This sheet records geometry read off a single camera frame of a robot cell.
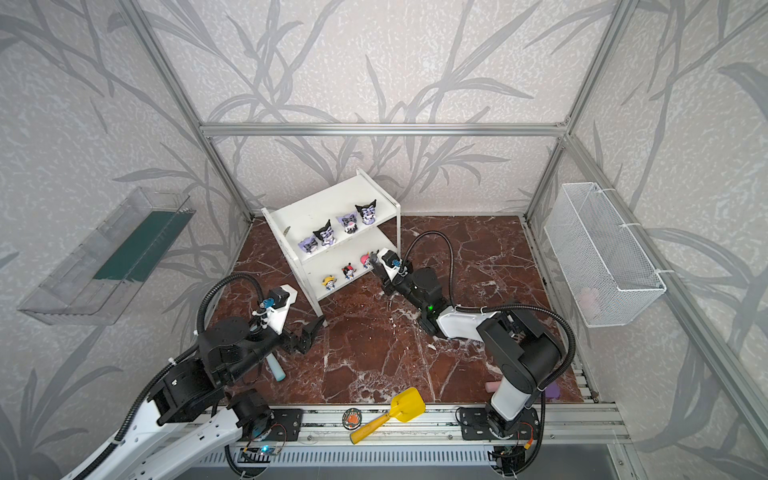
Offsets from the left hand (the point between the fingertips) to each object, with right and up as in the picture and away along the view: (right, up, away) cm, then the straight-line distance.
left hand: (313, 298), depth 67 cm
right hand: (+14, +11, +16) cm, 24 cm away
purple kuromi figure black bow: (-1, +12, -1) cm, 12 cm away
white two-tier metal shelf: (-7, +19, +8) cm, 22 cm away
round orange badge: (+7, -32, +8) cm, 34 cm away
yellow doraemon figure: (0, +2, +12) cm, 12 cm away
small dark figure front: (+12, +8, +14) cm, 20 cm away
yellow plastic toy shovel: (+21, -29, +9) cm, 37 cm away
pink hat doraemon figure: (+9, +7, +16) cm, 20 cm away
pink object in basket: (+67, -2, +7) cm, 67 cm away
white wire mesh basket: (+63, +5, -6) cm, 63 cm away
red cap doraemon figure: (+5, +5, +14) cm, 16 cm away
